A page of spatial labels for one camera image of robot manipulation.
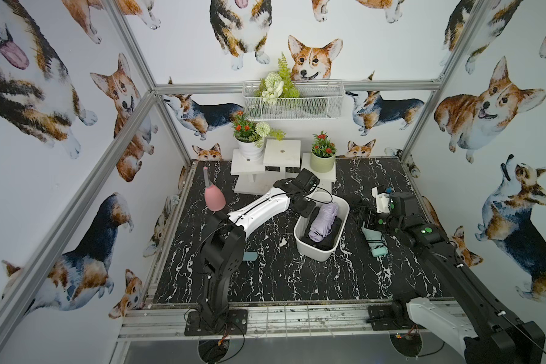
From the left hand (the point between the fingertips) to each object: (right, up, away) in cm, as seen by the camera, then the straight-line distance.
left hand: (307, 203), depth 90 cm
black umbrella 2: (+8, -14, -4) cm, 17 cm away
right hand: (+16, -2, -12) cm, 20 cm away
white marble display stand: (-10, +17, +1) cm, 20 cm away
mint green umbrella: (+27, -15, -1) cm, 30 cm away
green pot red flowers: (+6, +19, -3) cm, 20 cm away
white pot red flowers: (-23, +25, -1) cm, 34 cm away
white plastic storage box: (+15, -3, +1) cm, 15 cm away
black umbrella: (0, -13, -2) cm, 13 cm away
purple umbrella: (+6, -7, -4) cm, 10 cm away
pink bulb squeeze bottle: (-39, +1, +8) cm, 40 cm away
